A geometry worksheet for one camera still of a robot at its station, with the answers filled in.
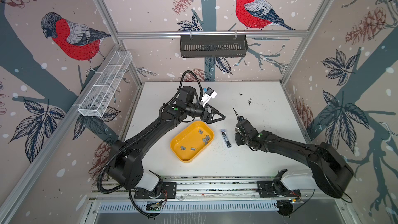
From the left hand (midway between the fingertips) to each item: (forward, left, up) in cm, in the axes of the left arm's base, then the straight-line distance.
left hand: (220, 116), depth 69 cm
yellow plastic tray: (0, +14, -28) cm, 31 cm away
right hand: (+1, -12, -25) cm, 28 cm away
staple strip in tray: (+6, +9, -28) cm, 30 cm away
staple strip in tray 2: (0, +7, -27) cm, 28 cm away
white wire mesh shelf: (+6, +59, +2) cm, 59 cm away
